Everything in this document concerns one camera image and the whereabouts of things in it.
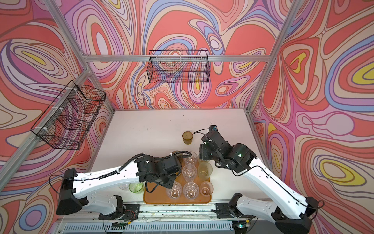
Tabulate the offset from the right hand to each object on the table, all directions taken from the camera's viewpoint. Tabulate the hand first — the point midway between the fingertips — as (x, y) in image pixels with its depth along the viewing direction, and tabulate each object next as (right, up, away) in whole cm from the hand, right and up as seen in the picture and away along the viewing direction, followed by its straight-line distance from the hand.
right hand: (207, 153), depth 69 cm
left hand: (-15, -15, +1) cm, 21 cm away
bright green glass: (-38, -23, +13) cm, 46 cm away
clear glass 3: (-7, -24, +12) cm, 27 cm away
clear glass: (-8, -10, +19) cm, 23 cm away
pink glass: (+1, -22, +12) cm, 25 cm away
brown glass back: (-9, +5, +31) cm, 32 cm away
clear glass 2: (-16, -24, +10) cm, 30 cm away
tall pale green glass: (+1, -14, +17) cm, 22 cm away
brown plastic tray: (-27, -24, +9) cm, 37 cm away
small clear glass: (-43, -21, +8) cm, 48 cm away
